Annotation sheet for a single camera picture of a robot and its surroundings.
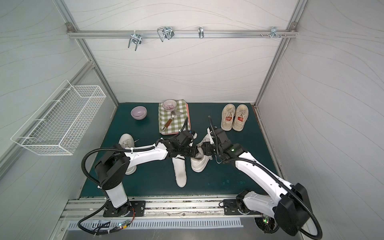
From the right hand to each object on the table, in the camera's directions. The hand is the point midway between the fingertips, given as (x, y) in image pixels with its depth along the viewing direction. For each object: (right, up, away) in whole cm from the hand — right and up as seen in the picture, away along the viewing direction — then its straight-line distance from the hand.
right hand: (207, 144), depth 81 cm
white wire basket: (-70, +10, -13) cm, 72 cm away
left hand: (-4, -5, +4) cm, 8 cm away
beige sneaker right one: (+27, +17, +23) cm, 39 cm away
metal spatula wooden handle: (-23, +18, +32) cm, 44 cm away
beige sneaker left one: (+16, +16, +22) cm, 31 cm away
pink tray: (-12, +18, +33) cm, 39 cm away
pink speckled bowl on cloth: (-27, +25, +37) cm, 52 cm away
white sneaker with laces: (-49, +1, +10) cm, 50 cm away
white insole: (-16, -13, +6) cm, 22 cm away
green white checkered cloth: (-20, +11, +27) cm, 36 cm away
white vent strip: (-16, -36, -11) cm, 41 cm away
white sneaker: (-4, -10, -2) cm, 11 cm away
